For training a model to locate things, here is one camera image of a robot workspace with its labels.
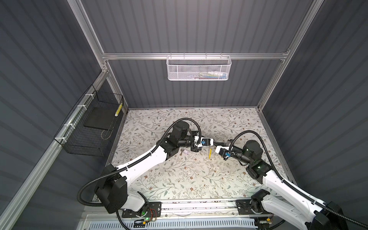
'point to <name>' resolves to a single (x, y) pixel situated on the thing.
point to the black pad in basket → (101, 118)
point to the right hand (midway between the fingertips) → (216, 140)
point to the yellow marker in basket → (118, 109)
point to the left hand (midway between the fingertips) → (210, 137)
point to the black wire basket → (89, 128)
